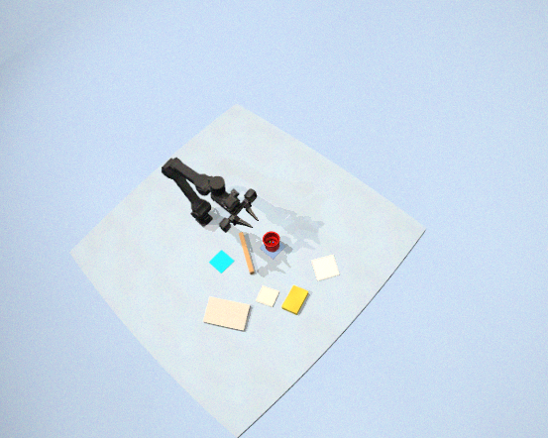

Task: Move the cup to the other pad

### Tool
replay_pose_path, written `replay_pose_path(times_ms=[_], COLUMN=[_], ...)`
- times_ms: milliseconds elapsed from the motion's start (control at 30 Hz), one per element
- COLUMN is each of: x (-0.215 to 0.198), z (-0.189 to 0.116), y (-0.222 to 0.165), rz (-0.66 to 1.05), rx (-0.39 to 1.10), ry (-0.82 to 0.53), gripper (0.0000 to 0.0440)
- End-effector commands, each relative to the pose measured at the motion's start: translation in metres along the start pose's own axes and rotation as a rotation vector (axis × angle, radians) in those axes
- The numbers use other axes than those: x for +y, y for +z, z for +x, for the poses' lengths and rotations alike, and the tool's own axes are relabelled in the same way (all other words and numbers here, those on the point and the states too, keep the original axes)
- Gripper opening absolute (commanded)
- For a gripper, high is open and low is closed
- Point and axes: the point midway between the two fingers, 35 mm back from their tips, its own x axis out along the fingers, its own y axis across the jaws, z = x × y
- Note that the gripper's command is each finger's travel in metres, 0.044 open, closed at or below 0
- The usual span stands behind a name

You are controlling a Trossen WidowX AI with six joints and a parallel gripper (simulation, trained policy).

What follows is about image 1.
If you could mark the yellow flat block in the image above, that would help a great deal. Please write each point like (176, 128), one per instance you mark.
(295, 300)

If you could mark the orange flat bar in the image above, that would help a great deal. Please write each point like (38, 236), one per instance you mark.
(246, 253)

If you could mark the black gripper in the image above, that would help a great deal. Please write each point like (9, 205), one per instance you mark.
(250, 196)

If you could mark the red cup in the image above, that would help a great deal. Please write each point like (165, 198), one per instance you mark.
(273, 237)

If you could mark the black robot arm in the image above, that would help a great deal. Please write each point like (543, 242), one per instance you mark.
(204, 184)

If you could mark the beige flat rectangular block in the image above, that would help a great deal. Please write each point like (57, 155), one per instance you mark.
(227, 314)

